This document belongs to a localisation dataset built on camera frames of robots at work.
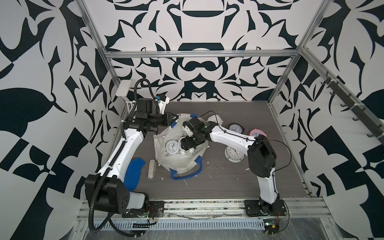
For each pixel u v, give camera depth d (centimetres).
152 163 85
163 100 69
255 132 99
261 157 51
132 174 84
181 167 76
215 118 106
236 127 103
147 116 59
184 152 89
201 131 65
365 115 56
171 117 71
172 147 91
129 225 70
